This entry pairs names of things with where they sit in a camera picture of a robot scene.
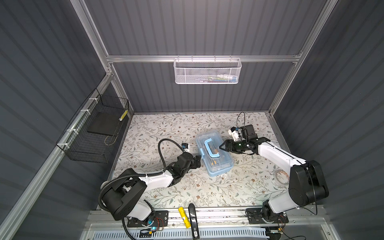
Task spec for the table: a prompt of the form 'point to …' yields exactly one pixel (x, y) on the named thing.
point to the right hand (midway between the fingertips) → (224, 149)
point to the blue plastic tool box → (218, 161)
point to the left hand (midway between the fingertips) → (195, 156)
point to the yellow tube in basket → (123, 115)
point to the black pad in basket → (105, 123)
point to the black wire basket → (93, 133)
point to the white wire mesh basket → (207, 71)
